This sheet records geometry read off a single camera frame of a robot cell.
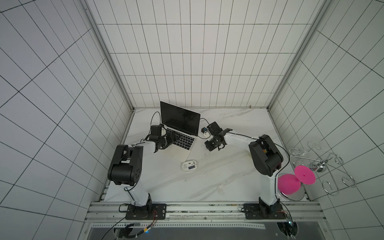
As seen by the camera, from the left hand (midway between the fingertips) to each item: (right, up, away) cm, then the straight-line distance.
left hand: (176, 140), depth 96 cm
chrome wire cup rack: (+64, -4, -36) cm, 73 cm away
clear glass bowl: (+64, -27, -20) cm, 73 cm away
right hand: (+18, -5, +1) cm, 19 cm away
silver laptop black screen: (+5, +10, +17) cm, 20 cm away
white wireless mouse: (+9, -14, -10) cm, 19 cm away
